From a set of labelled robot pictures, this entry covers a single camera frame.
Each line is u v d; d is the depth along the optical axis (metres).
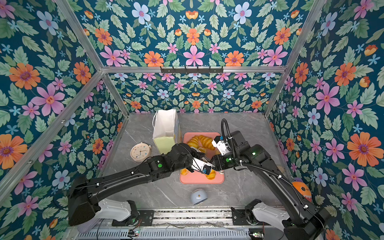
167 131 1.00
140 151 0.96
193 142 0.99
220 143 0.64
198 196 0.72
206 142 0.98
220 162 0.58
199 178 0.86
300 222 0.37
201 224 0.72
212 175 0.85
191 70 0.93
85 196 0.40
